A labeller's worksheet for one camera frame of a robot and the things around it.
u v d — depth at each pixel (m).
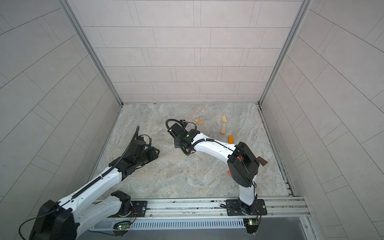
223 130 1.01
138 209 0.71
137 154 0.63
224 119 1.05
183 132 0.65
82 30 0.79
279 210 0.73
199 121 1.05
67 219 0.38
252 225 0.68
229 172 0.83
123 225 0.64
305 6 0.71
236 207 0.71
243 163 0.49
